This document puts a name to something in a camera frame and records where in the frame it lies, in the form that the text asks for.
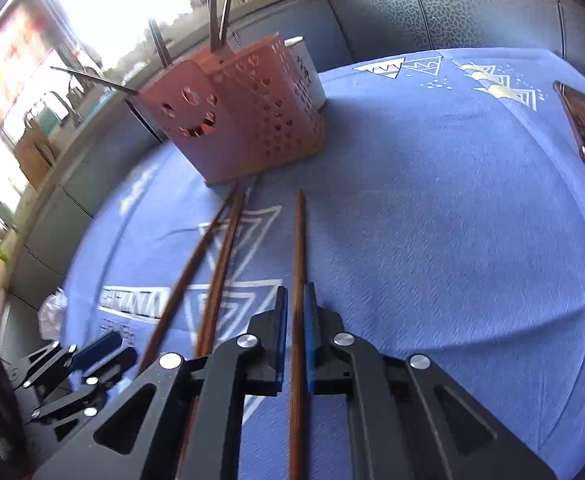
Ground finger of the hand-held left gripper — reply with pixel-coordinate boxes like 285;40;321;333
3;331;124;391
30;346;139;426

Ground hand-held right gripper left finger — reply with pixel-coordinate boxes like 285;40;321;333
32;286;289;480

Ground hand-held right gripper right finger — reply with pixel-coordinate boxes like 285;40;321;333
305;282;558;480

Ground bundle of brown chopsticks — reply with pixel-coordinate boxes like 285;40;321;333
136;182;252;376

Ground pink plastic utensil holder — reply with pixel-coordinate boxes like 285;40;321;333
137;32;327;186

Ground dark red chopstick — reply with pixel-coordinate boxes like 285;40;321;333
51;66;139;96
148;18;174;68

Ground crumpled clear plastic bag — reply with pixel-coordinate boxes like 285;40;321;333
37;287;69;342

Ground blue printed tablecloth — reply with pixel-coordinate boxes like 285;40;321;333
62;47;585;480

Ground wooden cutting board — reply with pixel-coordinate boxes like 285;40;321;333
15;125;56;186

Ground white cup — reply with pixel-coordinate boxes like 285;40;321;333
283;36;327;111

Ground printed window blind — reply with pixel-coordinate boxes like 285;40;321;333
0;2;60;126

